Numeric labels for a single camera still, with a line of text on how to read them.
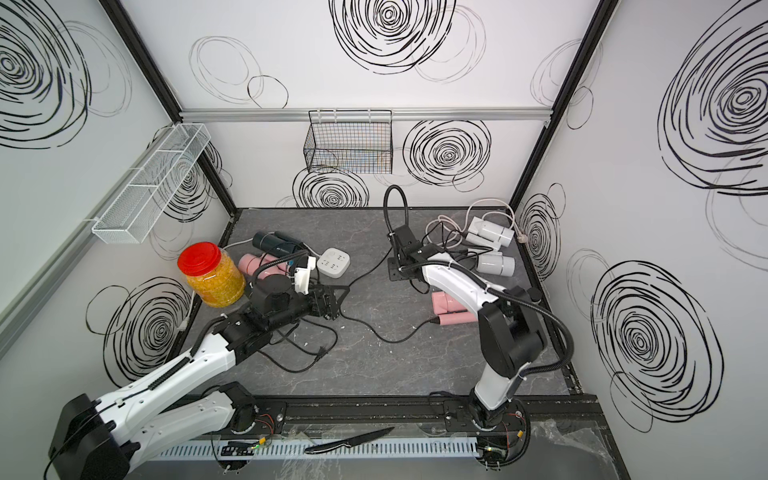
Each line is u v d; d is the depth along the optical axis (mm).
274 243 1045
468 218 1156
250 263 963
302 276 681
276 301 572
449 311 895
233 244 1088
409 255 668
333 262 1011
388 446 706
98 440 382
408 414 755
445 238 1051
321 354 845
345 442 705
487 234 1075
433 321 892
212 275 826
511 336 456
